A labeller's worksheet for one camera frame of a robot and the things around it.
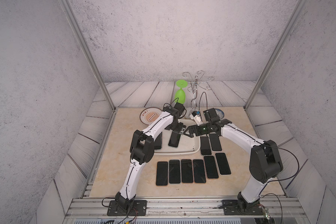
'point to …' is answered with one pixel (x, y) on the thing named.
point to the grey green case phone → (215, 142)
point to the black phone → (162, 172)
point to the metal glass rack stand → (196, 81)
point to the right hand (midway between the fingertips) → (189, 131)
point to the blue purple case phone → (222, 163)
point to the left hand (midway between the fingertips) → (179, 131)
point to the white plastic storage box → (188, 145)
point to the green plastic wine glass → (180, 94)
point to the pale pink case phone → (211, 167)
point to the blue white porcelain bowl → (220, 113)
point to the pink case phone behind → (186, 169)
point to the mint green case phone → (158, 142)
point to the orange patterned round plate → (149, 115)
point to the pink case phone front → (199, 171)
